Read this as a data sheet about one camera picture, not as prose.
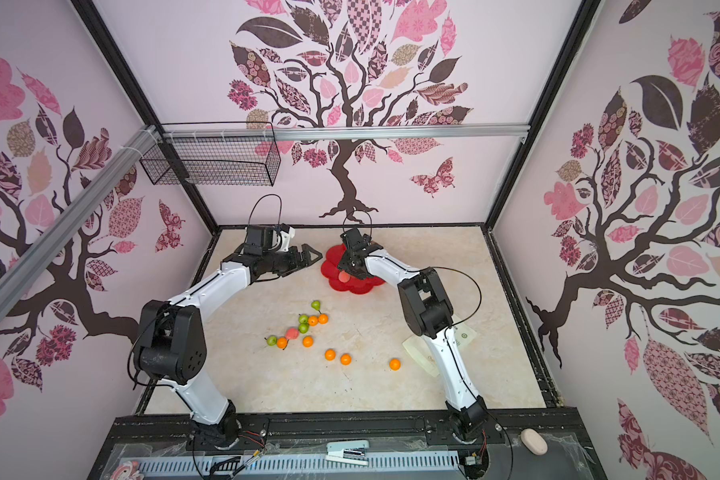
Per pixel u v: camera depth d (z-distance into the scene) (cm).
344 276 100
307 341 88
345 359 85
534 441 71
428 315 60
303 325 92
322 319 92
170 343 47
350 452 70
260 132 90
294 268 81
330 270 105
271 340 88
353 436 73
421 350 87
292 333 90
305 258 81
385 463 70
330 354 85
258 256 72
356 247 83
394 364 83
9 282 52
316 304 96
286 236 85
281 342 88
